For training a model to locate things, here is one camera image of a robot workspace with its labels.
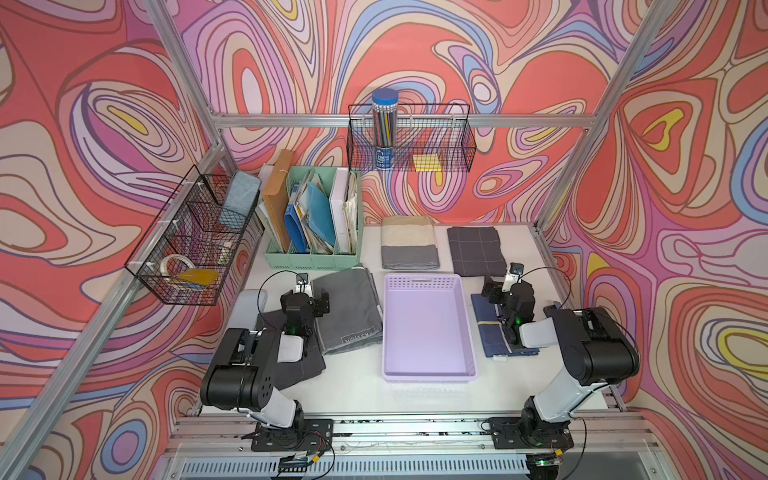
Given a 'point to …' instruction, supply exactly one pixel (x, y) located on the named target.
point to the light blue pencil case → (247, 304)
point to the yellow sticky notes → (427, 163)
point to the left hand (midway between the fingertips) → (309, 290)
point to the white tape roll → (169, 257)
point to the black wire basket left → (187, 251)
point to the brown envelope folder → (277, 184)
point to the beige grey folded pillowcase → (409, 242)
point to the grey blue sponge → (242, 196)
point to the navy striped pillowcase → (495, 340)
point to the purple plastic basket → (427, 329)
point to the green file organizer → (348, 261)
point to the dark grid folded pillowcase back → (476, 251)
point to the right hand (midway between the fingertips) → (502, 282)
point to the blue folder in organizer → (297, 232)
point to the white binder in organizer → (338, 209)
